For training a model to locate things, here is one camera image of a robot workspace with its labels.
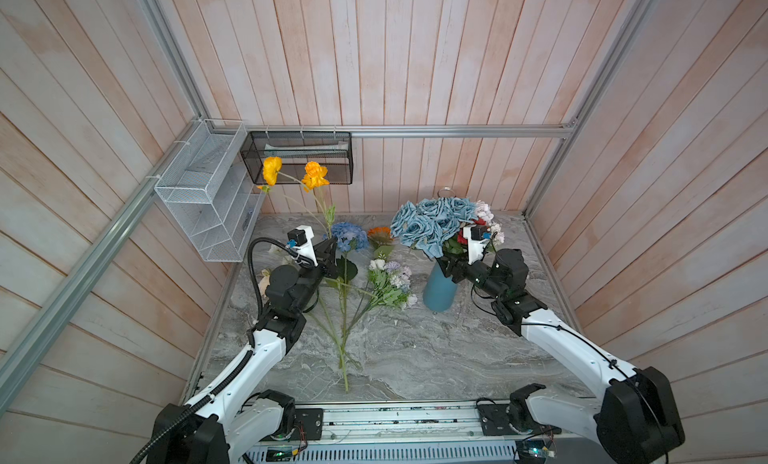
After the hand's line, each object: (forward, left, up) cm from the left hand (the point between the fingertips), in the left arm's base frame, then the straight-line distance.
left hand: (337, 242), depth 74 cm
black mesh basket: (+29, +14, +5) cm, 33 cm away
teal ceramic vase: (-3, -29, -18) cm, 34 cm away
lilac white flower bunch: (+6, -38, +5) cm, 38 cm away
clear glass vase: (+38, -36, -17) cm, 55 cm away
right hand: (+2, -27, -4) cm, 28 cm away
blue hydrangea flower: (+16, -1, -18) cm, 24 cm away
